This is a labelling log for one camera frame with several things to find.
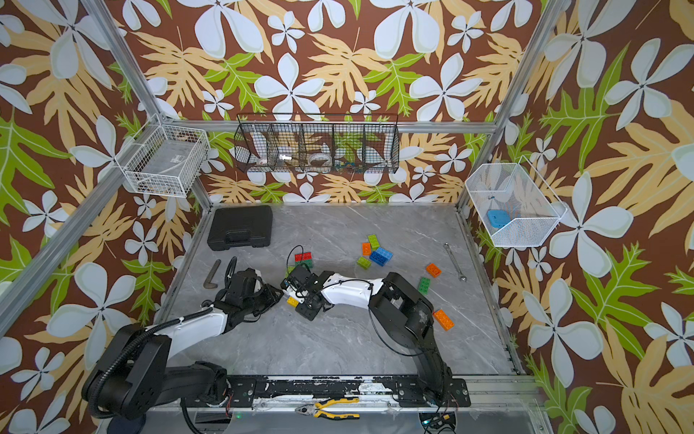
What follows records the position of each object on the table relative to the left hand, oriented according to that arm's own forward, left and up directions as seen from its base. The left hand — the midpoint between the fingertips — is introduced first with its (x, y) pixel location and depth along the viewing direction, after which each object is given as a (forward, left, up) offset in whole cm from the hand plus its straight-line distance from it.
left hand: (284, 289), depth 91 cm
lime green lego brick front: (+13, -28, -3) cm, 31 cm away
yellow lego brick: (-4, -3, 0) cm, 5 cm away
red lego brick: (+16, -4, -4) cm, 17 cm away
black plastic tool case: (+27, +21, +1) cm, 34 cm away
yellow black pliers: (-34, -13, -1) cm, 36 cm away
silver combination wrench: (+7, -64, -4) cm, 65 cm away
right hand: (-4, -7, -4) cm, 9 cm away
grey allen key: (+4, +29, -3) cm, 29 cm away
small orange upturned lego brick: (+10, -54, -2) cm, 55 cm away
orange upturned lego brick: (+19, -29, -2) cm, 34 cm away
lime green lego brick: (+22, -32, -2) cm, 39 cm away
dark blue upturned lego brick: (+14, -33, -2) cm, 36 cm away
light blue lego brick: (+18, -36, -3) cm, 40 cm away
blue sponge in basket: (+13, -67, +23) cm, 72 cm away
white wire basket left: (+30, +37, +31) cm, 57 cm away
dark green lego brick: (+11, -7, -1) cm, 14 cm away
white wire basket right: (+16, -74, +24) cm, 80 cm away
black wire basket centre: (+45, -10, +28) cm, 54 cm away
